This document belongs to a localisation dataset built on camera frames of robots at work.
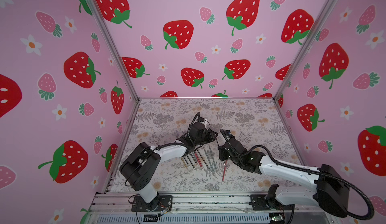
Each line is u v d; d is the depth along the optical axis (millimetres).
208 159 888
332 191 412
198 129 673
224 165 863
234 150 592
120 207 728
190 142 681
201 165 860
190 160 882
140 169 452
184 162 881
